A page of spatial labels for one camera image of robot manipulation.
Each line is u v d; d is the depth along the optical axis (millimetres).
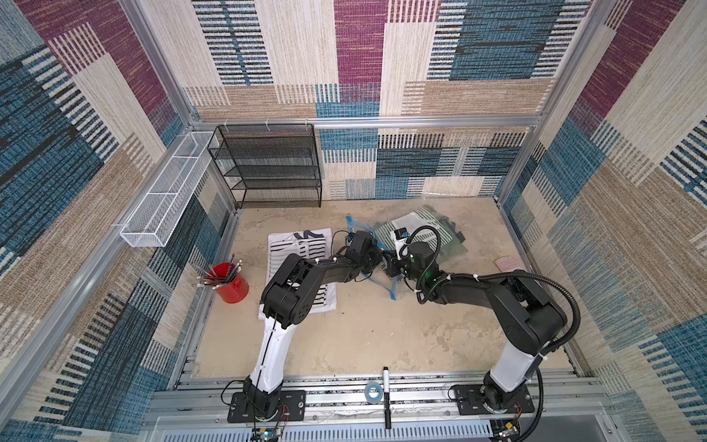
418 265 735
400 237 814
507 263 992
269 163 1087
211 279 865
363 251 831
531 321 481
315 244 1057
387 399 740
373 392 771
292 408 731
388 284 913
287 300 565
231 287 866
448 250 1028
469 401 733
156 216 721
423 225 785
